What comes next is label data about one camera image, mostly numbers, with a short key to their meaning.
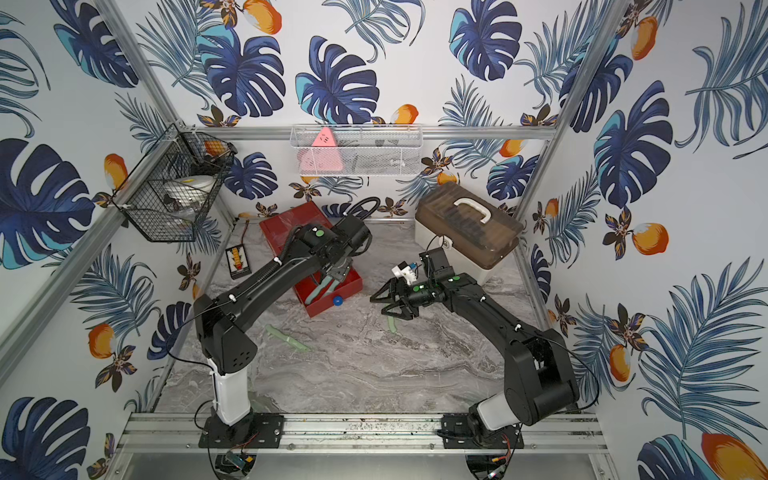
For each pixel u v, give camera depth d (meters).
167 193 0.85
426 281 0.75
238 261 1.06
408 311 0.73
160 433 0.76
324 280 0.71
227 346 0.52
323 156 0.89
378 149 1.01
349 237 0.64
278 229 0.90
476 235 0.90
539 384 0.43
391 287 0.72
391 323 0.93
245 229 1.19
